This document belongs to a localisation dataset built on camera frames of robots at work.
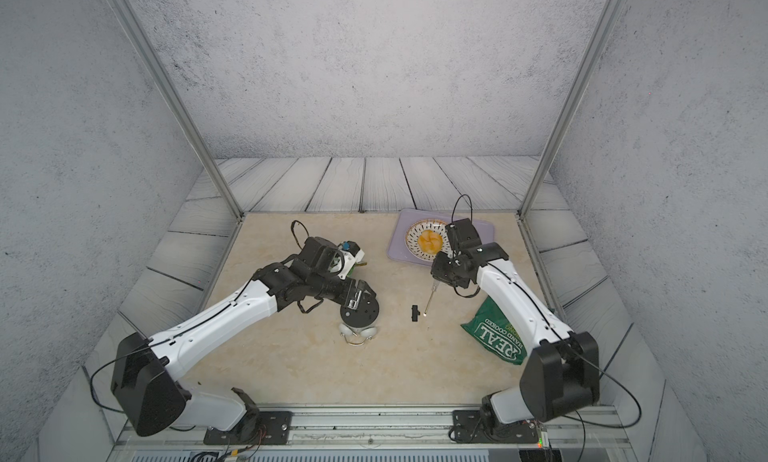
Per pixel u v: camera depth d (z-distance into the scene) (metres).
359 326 0.86
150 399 0.39
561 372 0.41
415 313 0.93
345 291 0.67
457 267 0.59
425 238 1.08
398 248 1.10
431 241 1.08
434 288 0.82
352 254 0.71
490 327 0.87
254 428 0.67
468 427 0.73
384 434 0.73
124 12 0.72
